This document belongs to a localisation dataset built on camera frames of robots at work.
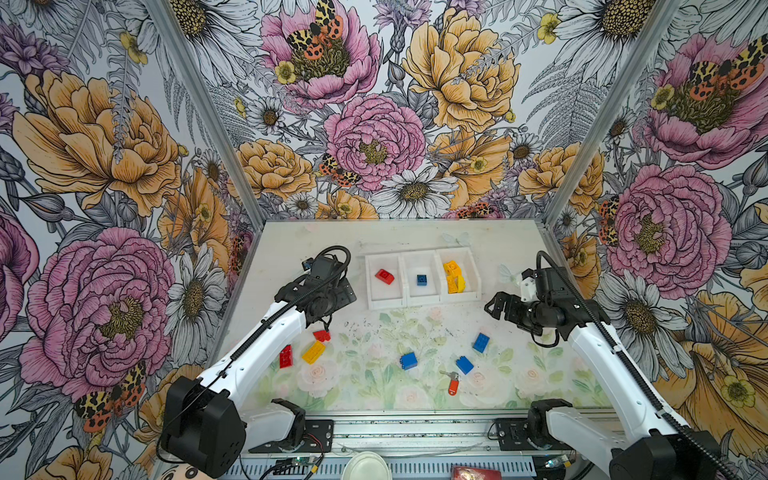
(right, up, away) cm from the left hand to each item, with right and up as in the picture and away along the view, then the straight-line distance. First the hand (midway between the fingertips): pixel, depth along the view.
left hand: (336, 306), depth 83 cm
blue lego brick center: (+20, -16, +4) cm, 26 cm away
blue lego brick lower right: (+35, -17, +3) cm, 39 cm away
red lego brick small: (-6, -10, +7) cm, 13 cm away
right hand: (+43, -3, -3) cm, 43 cm away
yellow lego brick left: (-7, -14, +3) cm, 16 cm away
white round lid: (+9, -36, -11) cm, 38 cm away
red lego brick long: (+12, +6, +20) cm, 24 cm away
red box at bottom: (+33, -33, -16) cm, 50 cm away
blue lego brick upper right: (+41, -12, +6) cm, 43 cm away
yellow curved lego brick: (+38, +4, +18) cm, 42 cm away
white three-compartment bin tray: (+20, +11, +17) cm, 28 cm away
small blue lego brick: (+25, +5, +20) cm, 32 cm away
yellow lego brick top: (+35, +9, +20) cm, 42 cm away
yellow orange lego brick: (+35, +3, +17) cm, 39 cm away
